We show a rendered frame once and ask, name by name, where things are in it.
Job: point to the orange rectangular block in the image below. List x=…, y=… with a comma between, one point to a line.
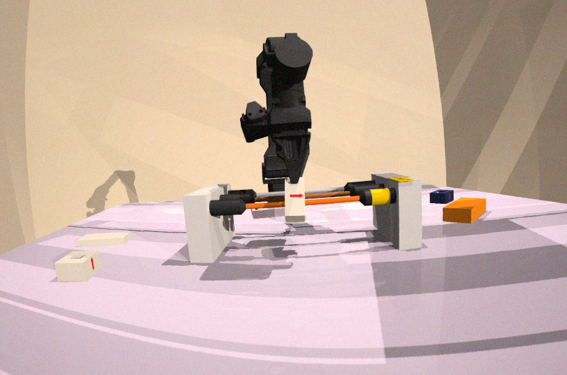
x=465, y=210

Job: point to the beige square block with square hole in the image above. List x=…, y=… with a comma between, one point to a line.
x=77, y=266

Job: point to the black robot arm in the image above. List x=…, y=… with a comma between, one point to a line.
x=282, y=65

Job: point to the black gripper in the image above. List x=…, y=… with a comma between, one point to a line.
x=290, y=120

